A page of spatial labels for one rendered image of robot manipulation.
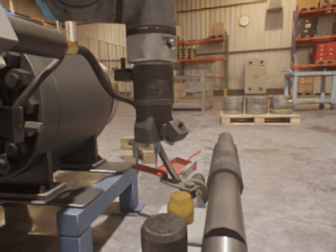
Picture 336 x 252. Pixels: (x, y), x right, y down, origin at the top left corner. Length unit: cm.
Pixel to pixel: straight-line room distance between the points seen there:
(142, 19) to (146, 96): 12
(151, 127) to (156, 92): 6
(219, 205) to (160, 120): 30
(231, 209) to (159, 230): 11
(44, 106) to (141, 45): 54
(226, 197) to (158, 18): 33
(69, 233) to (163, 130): 60
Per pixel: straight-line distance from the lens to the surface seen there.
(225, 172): 23
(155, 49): 43
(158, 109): 45
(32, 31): 68
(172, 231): 26
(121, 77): 49
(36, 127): 61
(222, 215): 16
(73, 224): 93
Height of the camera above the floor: 64
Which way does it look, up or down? 9 degrees down
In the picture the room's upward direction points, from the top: 2 degrees counter-clockwise
